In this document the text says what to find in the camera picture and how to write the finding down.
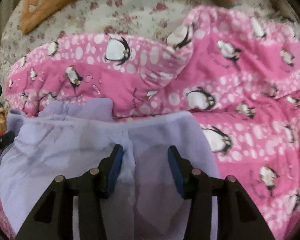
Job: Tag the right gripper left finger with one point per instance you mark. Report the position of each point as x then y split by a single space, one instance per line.
72 207

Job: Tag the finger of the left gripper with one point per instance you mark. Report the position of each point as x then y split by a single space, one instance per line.
6 139

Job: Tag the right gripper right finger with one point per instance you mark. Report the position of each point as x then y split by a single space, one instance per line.
238 216

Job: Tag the lavender zip jacket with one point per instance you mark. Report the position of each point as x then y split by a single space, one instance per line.
68 140

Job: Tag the orange yellow patterned cloth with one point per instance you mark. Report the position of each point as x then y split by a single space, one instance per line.
3 121

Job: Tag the pink penguin quilt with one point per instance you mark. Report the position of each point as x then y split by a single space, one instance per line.
238 76

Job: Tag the floral bed sheet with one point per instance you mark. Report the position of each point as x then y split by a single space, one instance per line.
153 19

